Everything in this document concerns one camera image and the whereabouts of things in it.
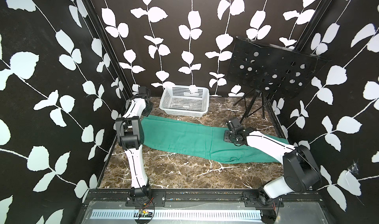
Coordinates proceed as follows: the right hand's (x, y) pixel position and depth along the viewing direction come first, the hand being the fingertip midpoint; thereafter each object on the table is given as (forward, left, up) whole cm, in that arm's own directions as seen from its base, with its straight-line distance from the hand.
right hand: (225, 134), depth 91 cm
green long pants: (-1, +14, -6) cm, 16 cm away
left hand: (+21, +51, +3) cm, 55 cm away
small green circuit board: (-41, +43, -7) cm, 60 cm away
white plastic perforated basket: (+34, +28, -6) cm, 44 cm away
